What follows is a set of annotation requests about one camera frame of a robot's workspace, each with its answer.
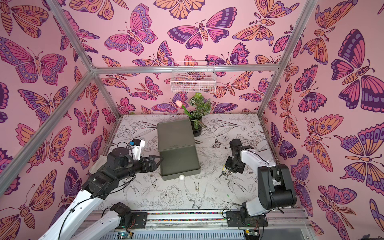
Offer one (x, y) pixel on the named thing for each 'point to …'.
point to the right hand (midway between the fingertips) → (228, 169)
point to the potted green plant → (199, 106)
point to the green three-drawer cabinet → (175, 141)
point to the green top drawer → (179, 162)
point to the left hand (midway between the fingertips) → (159, 157)
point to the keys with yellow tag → (225, 172)
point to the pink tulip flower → (179, 103)
